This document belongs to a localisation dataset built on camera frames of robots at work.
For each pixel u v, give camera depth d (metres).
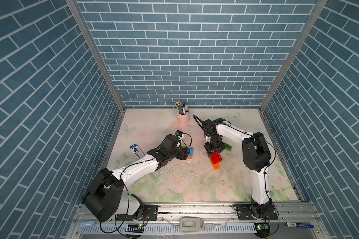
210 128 0.73
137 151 0.96
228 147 0.96
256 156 0.55
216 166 0.89
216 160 0.89
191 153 0.92
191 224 0.70
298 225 0.69
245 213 0.74
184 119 1.06
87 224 0.70
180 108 1.02
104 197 0.41
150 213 0.74
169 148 0.65
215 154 0.91
